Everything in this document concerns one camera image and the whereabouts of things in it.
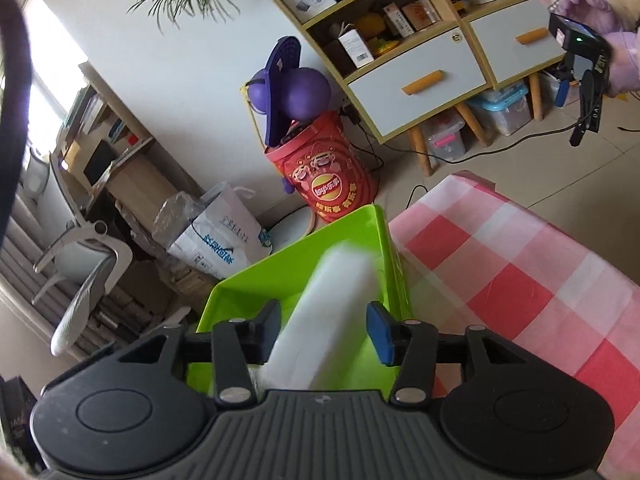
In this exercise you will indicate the wooden shelf cabinet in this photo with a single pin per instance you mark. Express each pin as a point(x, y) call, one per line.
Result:
point(401, 62)

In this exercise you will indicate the purple hopper ball toy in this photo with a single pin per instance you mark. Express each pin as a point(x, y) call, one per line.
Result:
point(285, 92)

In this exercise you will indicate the clear storage box blue lid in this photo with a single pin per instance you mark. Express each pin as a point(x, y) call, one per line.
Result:
point(503, 111)

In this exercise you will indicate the red chips bucket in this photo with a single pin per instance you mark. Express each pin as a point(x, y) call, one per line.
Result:
point(322, 167)

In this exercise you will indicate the white office chair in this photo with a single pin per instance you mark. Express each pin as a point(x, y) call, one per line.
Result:
point(111, 280)

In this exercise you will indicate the white paper shopping bag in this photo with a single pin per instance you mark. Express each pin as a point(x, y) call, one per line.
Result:
point(216, 233)

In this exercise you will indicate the clear storage box pink latch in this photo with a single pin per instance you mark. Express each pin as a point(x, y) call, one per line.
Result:
point(443, 135)

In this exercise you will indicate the wooden desk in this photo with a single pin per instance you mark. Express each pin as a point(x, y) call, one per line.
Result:
point(111, 163)

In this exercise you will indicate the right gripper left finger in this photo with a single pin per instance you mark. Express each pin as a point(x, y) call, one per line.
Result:
point(238, 344)

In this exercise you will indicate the green plastic bin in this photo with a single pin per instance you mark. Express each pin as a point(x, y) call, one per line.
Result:
point(284, 275)

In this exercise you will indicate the red white checkered tablecloth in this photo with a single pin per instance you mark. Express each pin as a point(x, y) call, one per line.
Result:
point(473, 257)

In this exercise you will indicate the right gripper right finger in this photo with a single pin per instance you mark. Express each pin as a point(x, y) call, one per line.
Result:
point(410, 346)

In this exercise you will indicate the white round scale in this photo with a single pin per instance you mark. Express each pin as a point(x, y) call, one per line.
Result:
point(292, 228)

